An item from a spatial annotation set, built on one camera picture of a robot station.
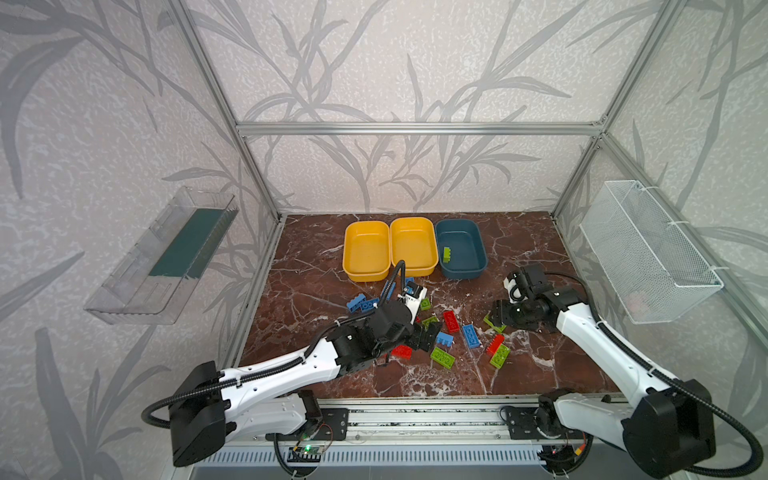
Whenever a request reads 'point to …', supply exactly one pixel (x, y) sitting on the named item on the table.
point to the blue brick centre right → (471, 336)
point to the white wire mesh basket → (656, 275)
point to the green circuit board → (304, 454)
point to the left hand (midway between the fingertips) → (431, 311)
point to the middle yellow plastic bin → (414, 240)
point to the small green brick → (446, 254)
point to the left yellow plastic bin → (366, 251)
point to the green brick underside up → (443, 357)
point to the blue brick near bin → (409, 279)
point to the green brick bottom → (426, 322)
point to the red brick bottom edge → (403, 352)
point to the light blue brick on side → (445, 338)
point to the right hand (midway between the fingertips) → (498, 309)
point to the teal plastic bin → (461, 250)
